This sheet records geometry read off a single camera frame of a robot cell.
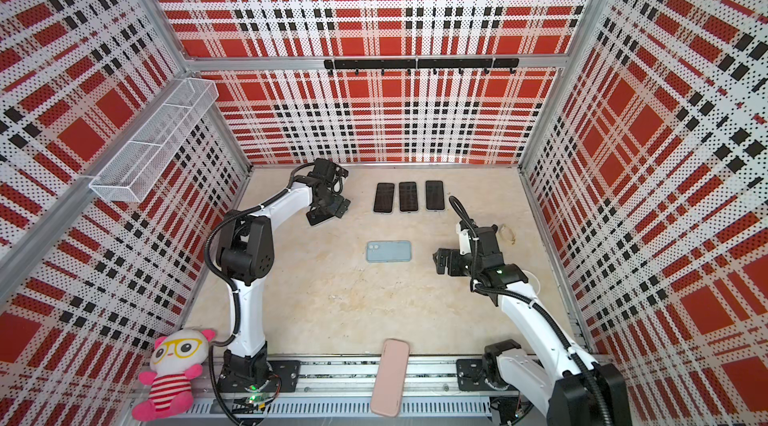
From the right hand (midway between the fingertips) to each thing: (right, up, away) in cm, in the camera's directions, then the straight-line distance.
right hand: (451, 259), depth 83 cm
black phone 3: (-2, +18, +28) cm, 34 cm away
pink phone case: (-17, -27, -10) cm, 34 cm away
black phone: (-21, +17, +28) cm, 39 cm away
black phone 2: (-11, +18, +31) cm, 38 cm away
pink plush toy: (-68, -22, -12) cm, 73 cm away
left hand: (-38, +15, +19) cm, 45 cm away
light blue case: (-18, 0, +14) cm, 23 cm away
